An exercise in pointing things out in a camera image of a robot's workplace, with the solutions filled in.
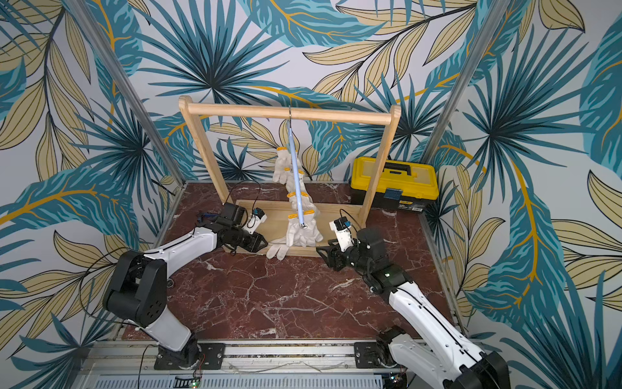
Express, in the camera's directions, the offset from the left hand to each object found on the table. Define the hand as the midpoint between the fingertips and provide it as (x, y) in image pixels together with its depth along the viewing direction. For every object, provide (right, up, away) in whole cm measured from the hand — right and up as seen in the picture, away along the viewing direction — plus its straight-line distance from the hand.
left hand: (261, 243), depth 90 cm
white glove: (+7, +28, +9) cm, 30 cm away
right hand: (+23, +2, -14) cm, 27 cm away
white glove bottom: (+17, +4, -11) cm, 21 cm away
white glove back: (+7, -2, +1) cm, 7 cm away
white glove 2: (+11, +21, +2) cm, 24 cm away
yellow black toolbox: (+55, +22, +7) cm, 60 cm away
